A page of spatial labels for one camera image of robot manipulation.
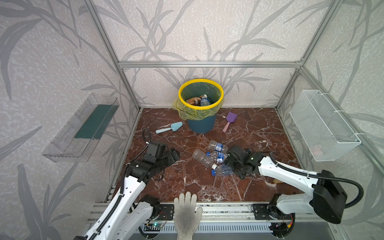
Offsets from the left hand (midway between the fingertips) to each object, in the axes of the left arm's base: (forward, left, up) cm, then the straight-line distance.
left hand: (176, 152), depth 76 cm
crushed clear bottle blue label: (+5, -23, -14) cm, 28 cm away
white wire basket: (+1, -66, +17) cm, 69 cm away
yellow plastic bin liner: (+22, -7, +5) cm, 23 cm away
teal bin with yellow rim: (+29, -14, -17) cm, 37 cm away
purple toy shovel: (+40, -35, -19) cm, 56 cm away
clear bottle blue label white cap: (+34, -15, +4) cm, 37 cm away
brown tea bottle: (+36, -8, +2) cm, 37 cm away
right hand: (-1, -27, -10) cm, 29 cm away
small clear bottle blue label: (+10, -23, -11) cm, 27 cm away
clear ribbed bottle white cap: (+4, -15, -16) cm, 22 cm away
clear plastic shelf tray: (-2, +42, +14) cm, 44 cm away
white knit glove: (-27, -6, -16) cm, 32 cm away
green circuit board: (-30, +10, -18) cm, 37 cm away
